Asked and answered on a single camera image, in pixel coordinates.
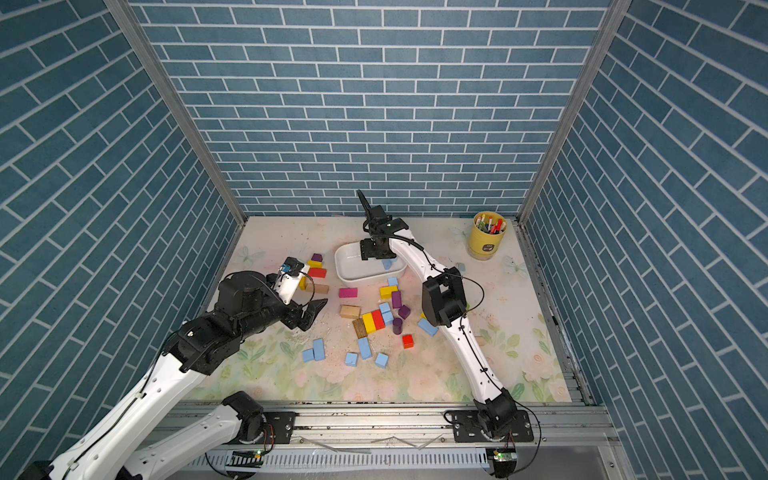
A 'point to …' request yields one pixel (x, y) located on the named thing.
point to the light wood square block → (350, 311)
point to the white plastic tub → (352, 270)
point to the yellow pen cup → (488, 228)
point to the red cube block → (408, 341)
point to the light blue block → (387, 263)
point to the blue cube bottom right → (381, 360)
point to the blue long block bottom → (365, 348)
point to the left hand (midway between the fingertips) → (319, 291)
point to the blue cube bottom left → (351, 359)
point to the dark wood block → (360, 328)
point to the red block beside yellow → (378, 319)
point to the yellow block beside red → (369, 323)
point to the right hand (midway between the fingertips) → (372, 254)
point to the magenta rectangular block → (348, 292)
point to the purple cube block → (317, 257)
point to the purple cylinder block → (397, 326)
